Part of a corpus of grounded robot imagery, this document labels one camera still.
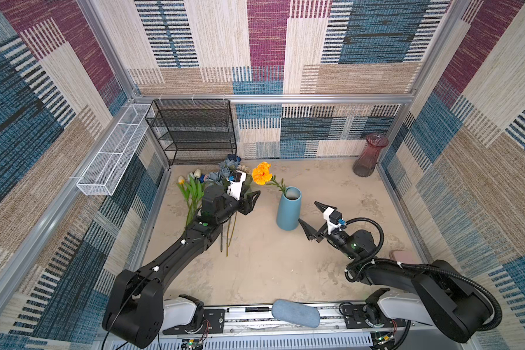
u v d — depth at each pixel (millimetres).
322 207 760
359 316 730
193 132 1101
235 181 684
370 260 617
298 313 728
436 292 436
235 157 1152
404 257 885
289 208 825
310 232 695
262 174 701
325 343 700
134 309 404
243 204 713
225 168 1026
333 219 638
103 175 712
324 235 690
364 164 1151
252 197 731
